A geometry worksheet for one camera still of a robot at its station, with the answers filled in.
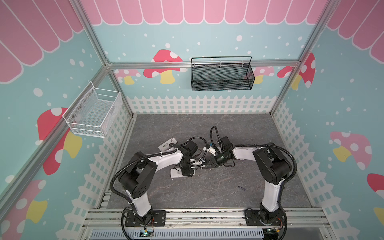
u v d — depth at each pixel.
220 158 0.83
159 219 0.74
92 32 0.77
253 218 0.74
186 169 0.81
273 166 0.52
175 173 0.88
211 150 0.87
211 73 0.99
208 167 0.85
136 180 0.47
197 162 0.80
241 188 0.83
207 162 0.85
